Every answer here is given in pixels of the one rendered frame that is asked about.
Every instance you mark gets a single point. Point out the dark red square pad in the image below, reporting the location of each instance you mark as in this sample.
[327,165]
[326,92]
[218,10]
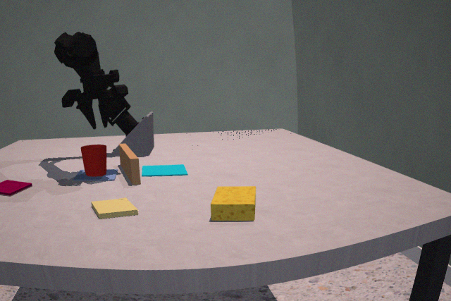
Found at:
[11,187]

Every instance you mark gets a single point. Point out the yellow sponge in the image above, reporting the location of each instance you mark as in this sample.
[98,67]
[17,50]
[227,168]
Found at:
[233,204]

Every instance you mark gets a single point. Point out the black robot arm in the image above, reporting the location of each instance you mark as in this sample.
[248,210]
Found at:
[86,49]

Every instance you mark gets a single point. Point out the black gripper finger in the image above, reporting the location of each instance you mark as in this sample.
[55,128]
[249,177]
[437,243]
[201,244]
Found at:
[104,109]
[87,111]

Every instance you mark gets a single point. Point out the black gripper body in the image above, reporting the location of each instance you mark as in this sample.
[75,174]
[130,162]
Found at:
[71,96]

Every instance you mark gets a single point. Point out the tan flat square pad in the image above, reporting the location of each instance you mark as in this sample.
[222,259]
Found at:
[114,208]

